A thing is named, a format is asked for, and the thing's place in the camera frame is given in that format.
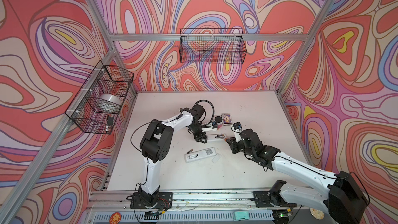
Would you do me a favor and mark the beige round disc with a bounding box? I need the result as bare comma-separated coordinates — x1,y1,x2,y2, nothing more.
309,208,325,220

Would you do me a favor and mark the pink round speaker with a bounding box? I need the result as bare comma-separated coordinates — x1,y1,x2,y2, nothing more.
214,116,223,129

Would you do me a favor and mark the black wire basket back wall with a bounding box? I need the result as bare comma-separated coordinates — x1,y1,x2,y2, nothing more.
179,27,247,64

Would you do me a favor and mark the silver tape roll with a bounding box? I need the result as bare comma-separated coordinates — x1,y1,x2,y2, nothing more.
96,93,122,114

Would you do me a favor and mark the white remote with coloured buttons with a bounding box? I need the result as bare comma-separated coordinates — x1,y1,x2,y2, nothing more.
206,134,227,142

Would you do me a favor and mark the black wire basket left wall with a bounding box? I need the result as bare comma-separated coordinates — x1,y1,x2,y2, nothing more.
65,61,134,135

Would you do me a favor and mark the white remote with back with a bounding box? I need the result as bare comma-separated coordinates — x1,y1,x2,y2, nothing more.
184,147,217,163

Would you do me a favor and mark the black wire basket wall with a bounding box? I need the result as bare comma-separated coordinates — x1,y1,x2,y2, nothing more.
65,61,134,135
179,27,247,64

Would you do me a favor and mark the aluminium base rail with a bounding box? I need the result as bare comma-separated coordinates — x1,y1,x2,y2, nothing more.
87,188,304,212

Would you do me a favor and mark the red round sticker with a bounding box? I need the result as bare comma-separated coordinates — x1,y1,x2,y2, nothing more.
109,212,122,224

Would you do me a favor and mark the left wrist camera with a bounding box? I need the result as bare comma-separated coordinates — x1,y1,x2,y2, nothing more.
202,121,218,132

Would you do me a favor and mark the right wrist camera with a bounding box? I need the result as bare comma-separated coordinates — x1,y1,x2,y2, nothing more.
231,122,242,143

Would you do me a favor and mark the small purple card box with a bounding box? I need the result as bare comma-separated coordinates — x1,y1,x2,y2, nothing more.
221,113,232,125

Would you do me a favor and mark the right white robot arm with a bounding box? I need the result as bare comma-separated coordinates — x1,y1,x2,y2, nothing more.
226,129,370,224

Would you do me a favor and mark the green box on rail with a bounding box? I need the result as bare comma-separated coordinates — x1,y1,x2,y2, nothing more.
233,211,250,221

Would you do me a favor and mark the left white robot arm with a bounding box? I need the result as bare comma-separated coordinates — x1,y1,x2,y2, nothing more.
131,100,215,209

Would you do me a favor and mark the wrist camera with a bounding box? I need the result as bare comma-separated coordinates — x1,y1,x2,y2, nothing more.
231,122,242,143
202,121,218,132

